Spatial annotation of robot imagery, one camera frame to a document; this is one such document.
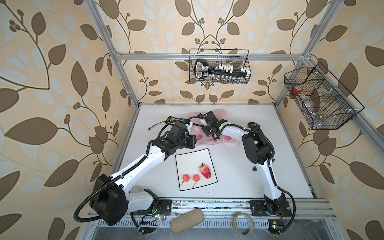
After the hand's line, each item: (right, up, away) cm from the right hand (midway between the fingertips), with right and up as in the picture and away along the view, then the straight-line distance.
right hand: (208, 127), depth 104 cm
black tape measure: (+32, +2, 0) cm, 32 cm away
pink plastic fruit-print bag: (-5, -6, -5) cm, 10 cm away
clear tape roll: (+17, -43, -38) cm, 59 cm away
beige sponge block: (-13, -41, -36) cm, 56 cm away
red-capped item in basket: (+52, +23, -17) cm, 59 cm away
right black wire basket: (+55, +13, -32) cm, 65 cm away
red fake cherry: (-14, -27, -24) cm, 39 cm away
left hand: (-7, -5, -26) cm, 27 cm away
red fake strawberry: (-3, -24, -22) cm, 32 cm away
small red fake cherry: (-9, -27, -24) cm, 37 cm away
